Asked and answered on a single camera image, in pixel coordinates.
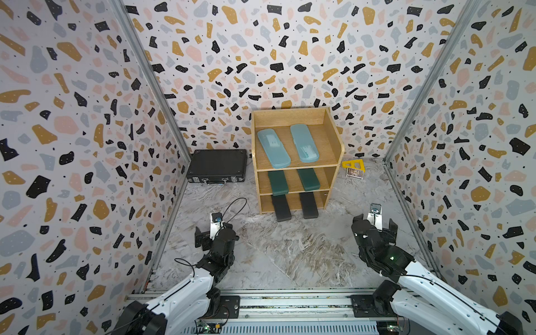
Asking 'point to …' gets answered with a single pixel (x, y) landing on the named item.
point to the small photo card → (354, 173)
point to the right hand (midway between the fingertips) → (377, 219)
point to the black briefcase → (217, 165)
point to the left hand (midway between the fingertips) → (211, 224)
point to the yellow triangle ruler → (352, 165)
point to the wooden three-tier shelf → (295, 151)
